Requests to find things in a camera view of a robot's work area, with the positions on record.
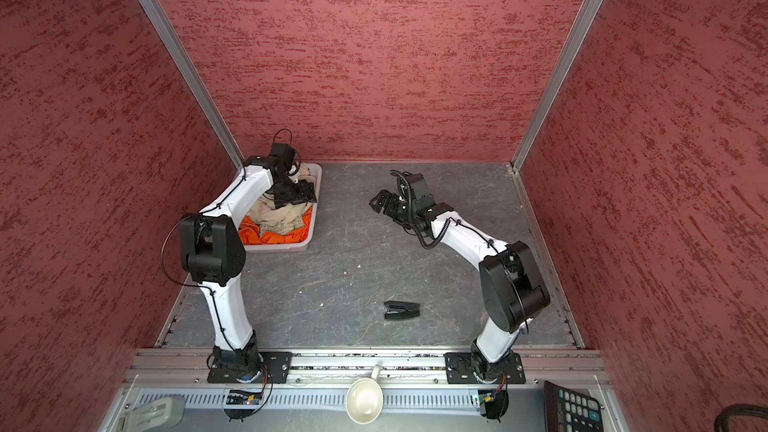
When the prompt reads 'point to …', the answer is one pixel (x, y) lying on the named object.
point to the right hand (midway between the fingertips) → (378, 213)
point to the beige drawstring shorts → (274, 221)
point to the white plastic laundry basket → (297, 246)
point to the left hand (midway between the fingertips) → (304, 206)
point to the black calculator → (568, 411)
